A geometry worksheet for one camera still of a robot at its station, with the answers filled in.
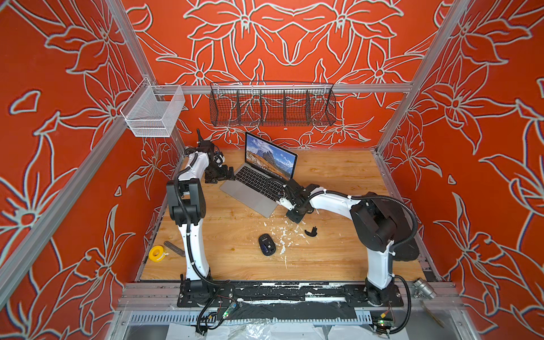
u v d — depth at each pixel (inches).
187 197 23.3
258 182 40.9
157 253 32.0
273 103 38.4
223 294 28.7
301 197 27.4
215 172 34.8
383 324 26.9
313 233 34.6
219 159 36.4
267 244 32.7
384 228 20.0
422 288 28.5
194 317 27.5
